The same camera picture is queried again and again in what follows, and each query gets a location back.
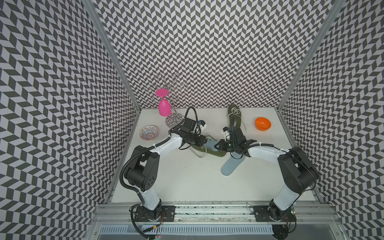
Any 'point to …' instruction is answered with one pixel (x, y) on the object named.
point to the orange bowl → (262, 123)
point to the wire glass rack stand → (176, 119)
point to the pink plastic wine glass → (164, 106)
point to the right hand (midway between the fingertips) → (214, 148)
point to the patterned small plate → (148, 132)
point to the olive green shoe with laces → (199, 151)
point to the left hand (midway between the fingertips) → (205, 142)
